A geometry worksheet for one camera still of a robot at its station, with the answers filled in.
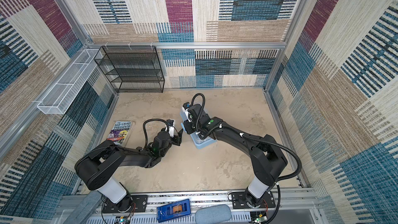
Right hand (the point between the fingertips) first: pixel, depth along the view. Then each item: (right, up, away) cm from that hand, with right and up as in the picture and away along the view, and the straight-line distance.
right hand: (188, 124), depth 85 cm
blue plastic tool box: (+6, -10, 0) cm, 12 cm away
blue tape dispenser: (-5, -34, -18) cm, 39 cm away
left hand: (-6, -2, +5) cm, 8 cm away
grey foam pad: (+12, -36, -18) cm, 42 cm away
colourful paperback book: (-43, -6, +11) cm, 45 cm away
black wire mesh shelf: (-41, +36, +25) cm, 60 cm away
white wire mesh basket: (-58, +13, -14) cm, 61 cm away
